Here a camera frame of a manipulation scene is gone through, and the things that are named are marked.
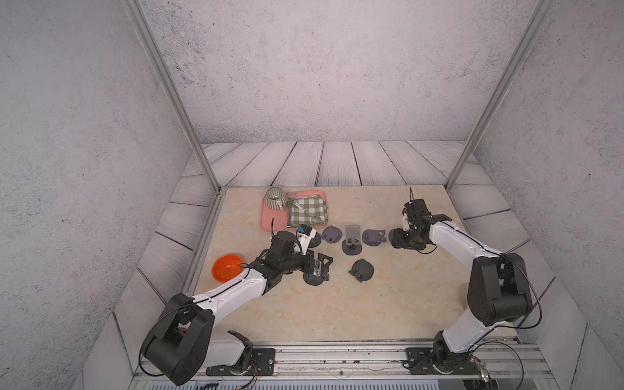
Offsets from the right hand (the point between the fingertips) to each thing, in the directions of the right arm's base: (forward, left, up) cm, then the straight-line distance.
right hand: (401, 241), depth 92 cm
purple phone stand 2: (+7, +9, -7) cm, 13 cm away
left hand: (-10, +28, +6) cm, 30 cm away
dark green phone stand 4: (-8, +15, -7) cm, 18 cm away
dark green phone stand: (+4, +32, -6) cm, 33 cm away
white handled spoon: (+15, +33, -6) cm, 37 cm away
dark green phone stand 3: (-12, +33, -7) cm, 36 cm away
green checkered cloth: (+23, +33, -6) cm, 40 cm away
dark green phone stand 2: (+1, +18, -8) cm, 20 cm away
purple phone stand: (+8, +26, -6) cm, 28 cm away
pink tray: (+16, +49, -7) cm, 52 cm away
